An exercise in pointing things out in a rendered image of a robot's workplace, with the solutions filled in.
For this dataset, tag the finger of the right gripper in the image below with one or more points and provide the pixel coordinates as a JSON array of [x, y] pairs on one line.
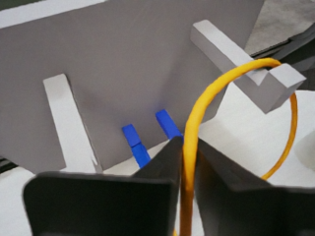
[[307, 69], [299, 49]]

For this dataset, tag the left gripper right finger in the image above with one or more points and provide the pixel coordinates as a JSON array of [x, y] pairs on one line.
[[233, 201]]

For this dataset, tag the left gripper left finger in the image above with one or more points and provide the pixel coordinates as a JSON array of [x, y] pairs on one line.
[[94, 204]]

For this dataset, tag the white cylinder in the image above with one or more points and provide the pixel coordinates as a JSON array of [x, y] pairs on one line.
[[304, 150]]

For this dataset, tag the yellow cable with blue plug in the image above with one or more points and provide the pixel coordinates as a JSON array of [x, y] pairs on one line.
[[191, 138]]

